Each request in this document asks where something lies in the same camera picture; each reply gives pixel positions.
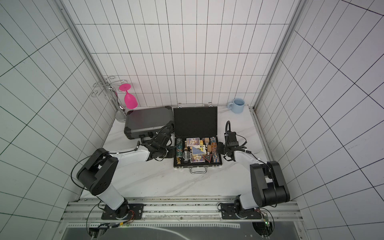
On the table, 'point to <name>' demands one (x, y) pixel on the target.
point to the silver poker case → (180, 105)
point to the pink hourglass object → (130, 100)
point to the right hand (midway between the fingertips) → (220, 145)
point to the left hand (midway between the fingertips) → (173, 155)
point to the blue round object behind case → (237, 106)
